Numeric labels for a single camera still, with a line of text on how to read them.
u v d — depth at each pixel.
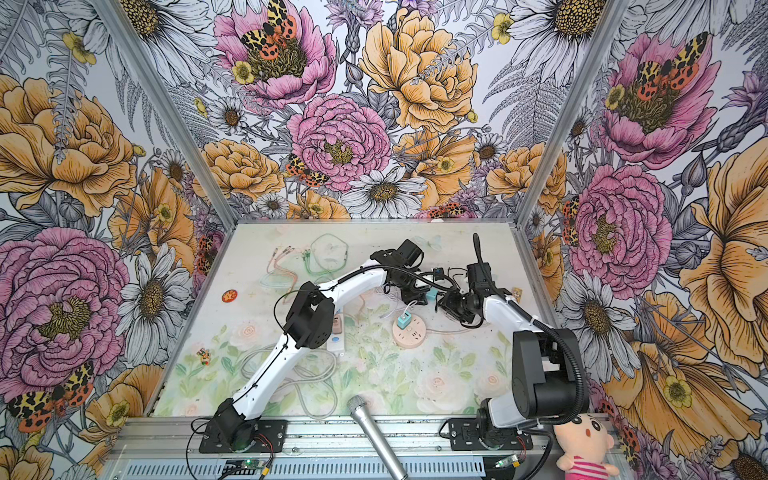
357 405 0.75
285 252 1.12
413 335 0.89
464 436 0.74
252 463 0.71
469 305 0.70
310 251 1.12
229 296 0.99
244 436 0.67
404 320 0.87
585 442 0.67
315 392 0.81
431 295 0.98
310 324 0.65
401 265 0.83
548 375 0.44
